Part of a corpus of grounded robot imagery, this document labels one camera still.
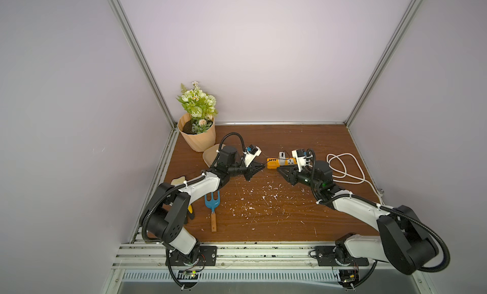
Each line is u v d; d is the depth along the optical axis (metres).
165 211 0.45
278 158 0.98
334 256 0.72
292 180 0.73
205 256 0.73
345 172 0.97
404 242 0.41
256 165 0.79
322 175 0.65
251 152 0.73
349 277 0.70
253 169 0.76
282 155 0.95
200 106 0.92
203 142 0.96
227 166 0.69
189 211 0.83
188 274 0.71
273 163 0.99
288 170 0.75
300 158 0.74
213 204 0.85
